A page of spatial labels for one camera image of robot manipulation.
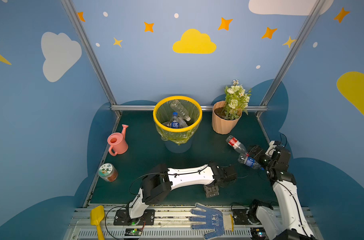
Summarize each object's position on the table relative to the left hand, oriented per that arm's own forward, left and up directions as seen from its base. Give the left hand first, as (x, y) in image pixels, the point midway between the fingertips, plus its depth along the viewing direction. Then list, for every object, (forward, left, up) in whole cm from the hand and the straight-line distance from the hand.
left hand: (209, 184), depth 80 cm
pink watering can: (+23, +55, +5) cm, 60 cm away
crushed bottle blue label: (+15, -27, -2) cm, 31 cm away
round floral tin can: (+4, +55, +2) cm, 56 cm away
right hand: (+16, -26, +11) cm, 33 cm away
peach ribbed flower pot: (+38, -10, +6) cm, 39 cm away
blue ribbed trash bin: (+26, +14, -4) cm, 30 cm away
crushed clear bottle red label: (+27, -21, -1) cm, 34 cm away
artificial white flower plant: (+45, -19, +21) cm, 53 cm away
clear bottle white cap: (+30, +15, +15) cm, 37 cm away
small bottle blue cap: (+28, +19, +17) cm, 38 cm away
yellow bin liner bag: (+37, +28, +17) cm, 49 cm away
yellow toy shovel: (-15, +57, -4) cm, 59 cm away
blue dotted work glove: (-16, -1, -5) cm, 17 cm away
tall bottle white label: (+39, +16, +17) cm, 45 cm away
